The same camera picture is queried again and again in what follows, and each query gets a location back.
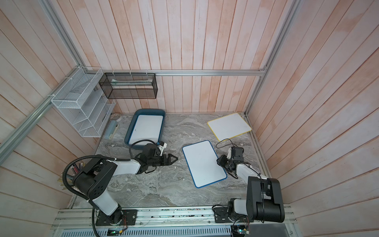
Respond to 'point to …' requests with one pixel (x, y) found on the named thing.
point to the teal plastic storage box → (142, 111)
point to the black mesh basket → (129, 85)
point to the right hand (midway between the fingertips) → (219, 160)
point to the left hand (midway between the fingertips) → (173, 161)
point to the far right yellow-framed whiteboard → (229, 126)
